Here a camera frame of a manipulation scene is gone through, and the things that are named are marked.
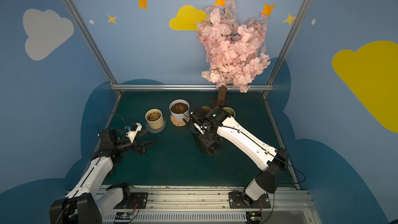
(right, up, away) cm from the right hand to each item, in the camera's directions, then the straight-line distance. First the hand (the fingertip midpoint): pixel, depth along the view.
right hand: (212, 138), depth 75 cm
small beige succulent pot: (-1, +14, +30) cm, 33 cm away
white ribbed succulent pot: (-20, +13, +24) cm, 34 cm away
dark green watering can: (-2, 0, -11) cm, 11 cm away
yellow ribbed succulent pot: (-35, +8, +23) cm, 43 cm away
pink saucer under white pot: (-20, +4, +29) cm, 36 cm away
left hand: (-33, 0, +7) cm, 34 cm away
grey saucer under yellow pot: (-35, 0, +23) cm, 42 cm away
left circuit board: (-42, -36, -3) cm, 56 cm away
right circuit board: (+20, -37, -3) cm, 42 cm away
